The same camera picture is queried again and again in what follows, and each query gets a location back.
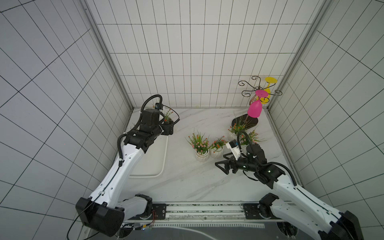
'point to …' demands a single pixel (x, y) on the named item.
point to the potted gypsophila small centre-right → (216, 149)
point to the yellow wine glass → (265, 100)
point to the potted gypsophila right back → (233, 130)
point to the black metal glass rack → (250, 119)
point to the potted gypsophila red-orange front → (167, 120)
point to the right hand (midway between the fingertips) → (220, 156)
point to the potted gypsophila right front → (253, 137)
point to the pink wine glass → (255, 107)
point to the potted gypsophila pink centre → (200, 144)
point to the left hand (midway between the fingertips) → (164, 125)
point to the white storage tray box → (153, 163)
